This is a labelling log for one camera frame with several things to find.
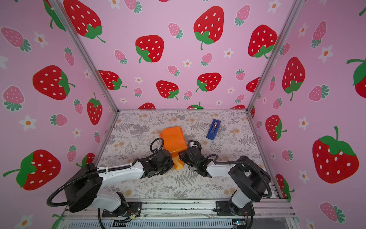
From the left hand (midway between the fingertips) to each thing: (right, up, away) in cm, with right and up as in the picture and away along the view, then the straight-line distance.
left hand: (177, 163), depth 86 cm
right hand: (-1, +4, 0) cm, 4 cm away
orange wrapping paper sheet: (-2, +12, +7) cm, 14 cm away
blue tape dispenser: (+25, +20, +15) cm, 35 cm away
